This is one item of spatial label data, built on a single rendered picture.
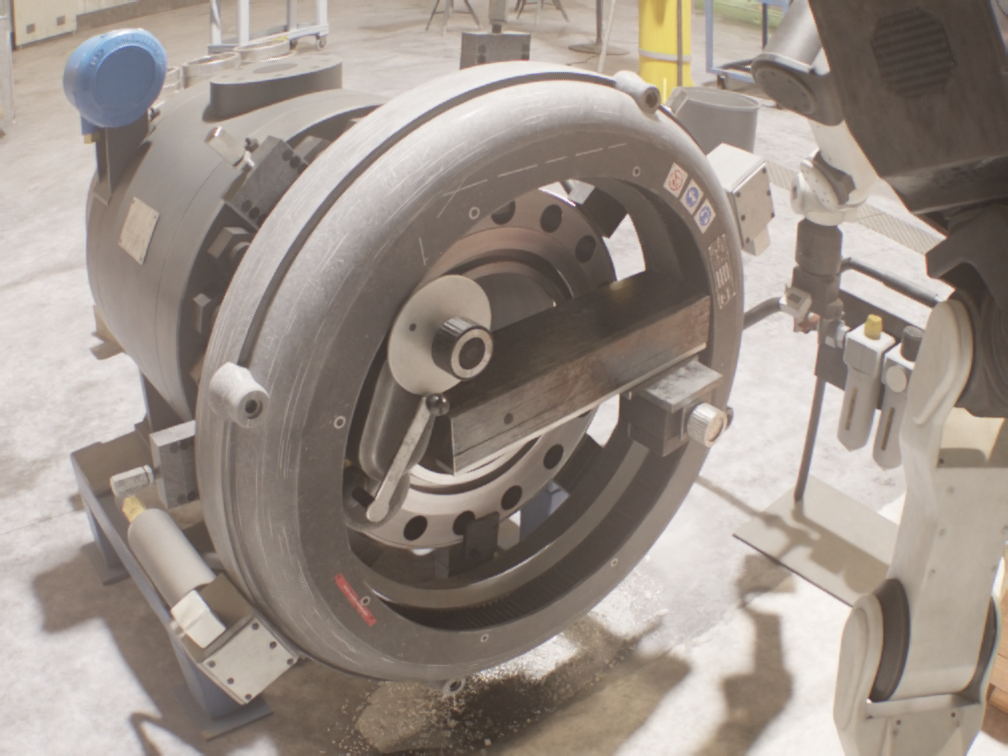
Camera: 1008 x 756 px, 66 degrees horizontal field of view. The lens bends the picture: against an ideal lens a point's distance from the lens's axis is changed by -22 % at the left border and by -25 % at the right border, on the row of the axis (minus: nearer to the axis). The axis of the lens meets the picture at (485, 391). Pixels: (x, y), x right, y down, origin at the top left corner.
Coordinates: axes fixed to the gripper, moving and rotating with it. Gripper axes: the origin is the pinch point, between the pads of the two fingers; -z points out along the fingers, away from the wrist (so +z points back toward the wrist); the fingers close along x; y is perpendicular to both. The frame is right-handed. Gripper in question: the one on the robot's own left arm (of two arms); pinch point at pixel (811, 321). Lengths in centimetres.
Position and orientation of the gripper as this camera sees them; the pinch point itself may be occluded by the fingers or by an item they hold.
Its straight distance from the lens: 164.7
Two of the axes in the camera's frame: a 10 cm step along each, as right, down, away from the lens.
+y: -7.7, 3.2, -5.5
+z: 0.0, -8.7, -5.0
